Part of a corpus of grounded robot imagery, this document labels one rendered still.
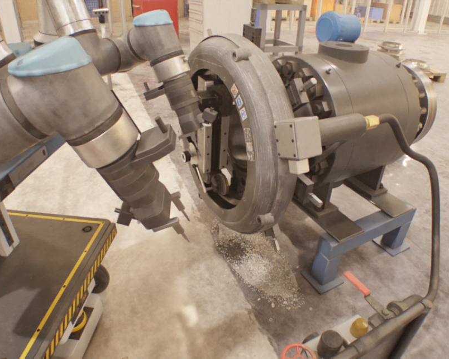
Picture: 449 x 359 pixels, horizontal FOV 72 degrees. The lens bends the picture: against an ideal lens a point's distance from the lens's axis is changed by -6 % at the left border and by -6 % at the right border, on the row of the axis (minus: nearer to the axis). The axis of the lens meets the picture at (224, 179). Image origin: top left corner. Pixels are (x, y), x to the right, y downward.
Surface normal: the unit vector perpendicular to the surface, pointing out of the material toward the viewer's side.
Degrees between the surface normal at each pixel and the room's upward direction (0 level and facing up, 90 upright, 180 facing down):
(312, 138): 68
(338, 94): 48
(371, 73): 33
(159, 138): 24
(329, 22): 90
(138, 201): 107
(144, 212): 78
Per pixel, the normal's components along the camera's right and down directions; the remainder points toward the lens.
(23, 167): 1.00, 0.07
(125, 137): 0.85, 0.00
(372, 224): 0.02, -0.85
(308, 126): 0.44, 0.11
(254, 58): 0.22, -0.52
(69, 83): 0.55, 0.34
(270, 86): 0.32, -0.28
